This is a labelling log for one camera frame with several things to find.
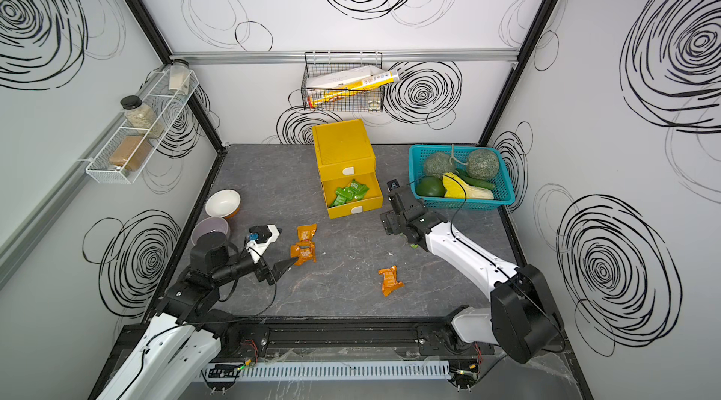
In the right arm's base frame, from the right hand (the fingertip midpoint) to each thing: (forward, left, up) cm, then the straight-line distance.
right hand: (404, 211), depth 86 cm
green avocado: (+13, -11, -4) cm, 17 cm away
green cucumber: (+15, -26, -4) cm, 30 cm away
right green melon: (+19, -28, +1) cm, 34 cm away
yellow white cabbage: (+12, -20, -4) cm, 24 cm away
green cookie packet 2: (+10, +15, -3) cm, 18 cm away
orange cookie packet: (-3, +32, -11) cm, 34 cm away
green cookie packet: (+7, +20, -3) cm, 22 cm away
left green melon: (+21, -14, -1) cm, 25 cm away
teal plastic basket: (+29, -8, -5) cm, 31 cm away
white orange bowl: (+7, +63, -8) cm, 64 cm away
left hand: (-14, +33, +7) cm, 36 cm away
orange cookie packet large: (-9, +32, -10) cm, 35 cm away
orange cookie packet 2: (-18, +4, -10) cm, 21 cm away
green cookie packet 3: (-6, -4, -12) cm, 14 cm away
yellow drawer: (+4, +9, 0) cm, 10 cm away
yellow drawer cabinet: (+16, +19, +9) cm, 26 cm away
